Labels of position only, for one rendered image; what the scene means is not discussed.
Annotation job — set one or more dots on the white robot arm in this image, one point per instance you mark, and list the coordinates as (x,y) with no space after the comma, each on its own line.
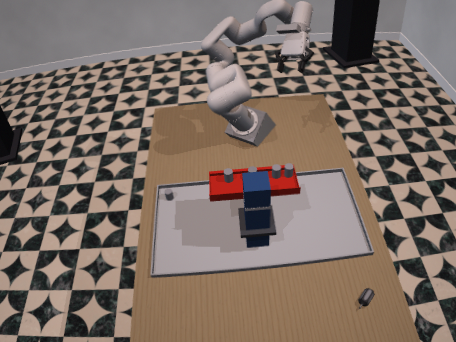
(231,92)

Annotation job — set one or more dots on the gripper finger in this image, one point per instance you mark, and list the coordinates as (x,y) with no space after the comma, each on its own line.
(304,60)
(281,60)

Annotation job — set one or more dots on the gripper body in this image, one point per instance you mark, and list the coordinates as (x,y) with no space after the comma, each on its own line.
(294,44)

